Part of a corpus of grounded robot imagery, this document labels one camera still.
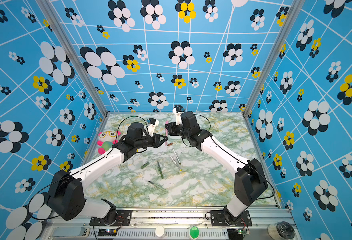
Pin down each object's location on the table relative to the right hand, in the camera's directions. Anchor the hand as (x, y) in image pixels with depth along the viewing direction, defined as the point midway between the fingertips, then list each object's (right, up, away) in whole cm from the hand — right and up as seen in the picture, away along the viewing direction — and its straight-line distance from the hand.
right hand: (166, 127), depth 80 cm
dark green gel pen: (-5, -34, +4) cm, 35 cm away
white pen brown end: (+6, -21, +14) cm, 26 cm away
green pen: (-5, -26, +10) cm, 28 cm away
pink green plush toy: (-40, -8, +16) cm, 44 cm away
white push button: (-1, -45, -16) cm, 48 cm away
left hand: (+1, -5, -1) cm, 5 cm away
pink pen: (0, -4, -1) cm, 4 cm away
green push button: (+13, -44, -18) cm, 50 cm away
